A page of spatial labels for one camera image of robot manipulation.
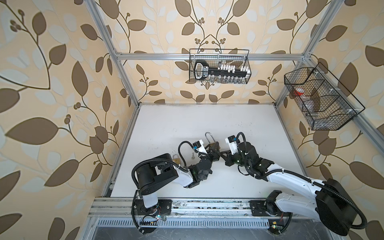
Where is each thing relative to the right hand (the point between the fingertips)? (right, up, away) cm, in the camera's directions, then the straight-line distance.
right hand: (220, 154), depth 82 cm
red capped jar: (+43, +35, -1) cm, 55 cm away
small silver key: (-15, -5, +11) cm, 19 cm away
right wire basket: (+50, +28, -8) cm, 58 cm away
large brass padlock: (-3, +5, -2) cm, 6 cm away
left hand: (-1, +6, -1) cm, 6 cm away
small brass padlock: (-25, -5, +8) cm, 27 cm away
